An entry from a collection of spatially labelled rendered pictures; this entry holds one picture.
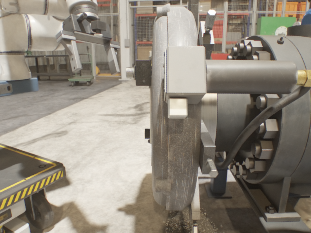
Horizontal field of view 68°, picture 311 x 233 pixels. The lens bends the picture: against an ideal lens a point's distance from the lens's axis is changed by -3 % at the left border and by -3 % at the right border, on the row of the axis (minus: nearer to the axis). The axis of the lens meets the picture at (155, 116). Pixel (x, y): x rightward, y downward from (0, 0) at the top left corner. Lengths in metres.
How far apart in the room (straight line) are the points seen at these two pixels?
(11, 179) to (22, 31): 0.61
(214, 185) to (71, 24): 1.17
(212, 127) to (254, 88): 0.26
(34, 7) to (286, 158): 0.90
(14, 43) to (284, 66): 0.96
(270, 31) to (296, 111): 7.43
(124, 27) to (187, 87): 7.96
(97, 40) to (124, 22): 7.69
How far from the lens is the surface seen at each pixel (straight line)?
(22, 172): 1.18
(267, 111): 0.66
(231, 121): 0.83
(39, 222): 1.33
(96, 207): 1.42
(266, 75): 0.55
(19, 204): 1.11
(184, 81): 0.48
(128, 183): 1.61
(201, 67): 0.50
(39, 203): 1.25
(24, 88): 1.12
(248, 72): 0.53
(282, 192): 0.93
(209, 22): 0.60
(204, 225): 1.29
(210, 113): 0.75
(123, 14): 8.47
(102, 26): 0.70
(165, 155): 0.62
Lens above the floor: 0.81
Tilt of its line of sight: 14 degrees down
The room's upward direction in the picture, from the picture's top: straight up
